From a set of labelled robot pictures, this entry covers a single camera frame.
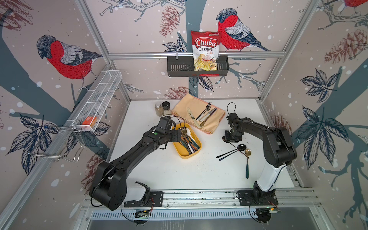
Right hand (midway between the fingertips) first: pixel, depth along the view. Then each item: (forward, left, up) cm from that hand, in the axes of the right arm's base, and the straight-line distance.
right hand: (228, 139), depth 97 cm
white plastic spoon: (+3, +28, +3) cm, 28 cm away
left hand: (-4, +34, +13) cm, 37 cm away
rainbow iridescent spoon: (-6, +24, +2) cm, 25 cm away
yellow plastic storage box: (-10, +33, +1) cm, 35 cm away
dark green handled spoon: (-20, -8, 0) cm, 22 cm away
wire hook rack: (-24, +78, +36) cm, 89 cm away
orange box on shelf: (-12, +74, +34) cm, 82 cm away
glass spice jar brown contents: (+18, +50, +9) cm, 54 cm away
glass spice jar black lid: (+20, +45, +11) cm, 51 cm away
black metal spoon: (-7, -6, +2) cm, 10 cm away
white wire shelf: (0, +78, +32) cm, 84 cm away
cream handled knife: (+16, +25, +1) cm, 30 cm away
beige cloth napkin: (+21, +21, +1) cm, 30 cm away
